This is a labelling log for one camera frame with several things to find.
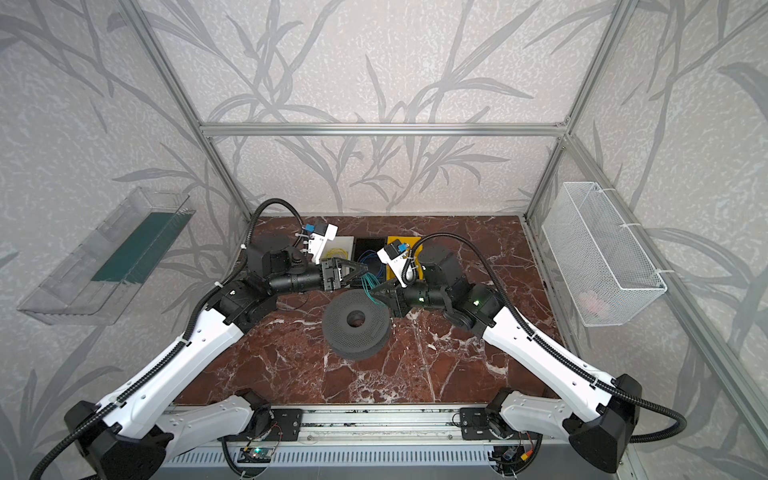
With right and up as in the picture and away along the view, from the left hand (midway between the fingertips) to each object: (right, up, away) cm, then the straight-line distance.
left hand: (365, 264), depth 63 cm
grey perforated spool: (-5, -23, +17) cm, 29 cm away
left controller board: (-27, -47, +7) cm, 55 cm away
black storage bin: (-5, +2, +42) cm, 42 cm away
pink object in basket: (+55, -10, +9) cm, 56 cm away
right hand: (+2, -4, +3) cm, 5 cm away
